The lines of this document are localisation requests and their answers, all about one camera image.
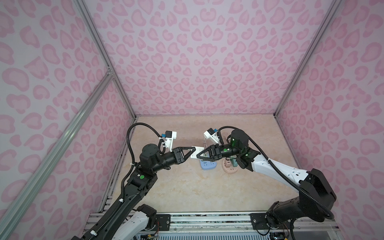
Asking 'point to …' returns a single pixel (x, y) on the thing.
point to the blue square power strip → (206, 165)
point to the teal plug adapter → (234, 162)
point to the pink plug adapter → (228, 163)
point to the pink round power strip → (231, 169)
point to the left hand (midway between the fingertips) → (197, 153)
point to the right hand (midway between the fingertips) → (197, 160)
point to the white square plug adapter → (198, 149)
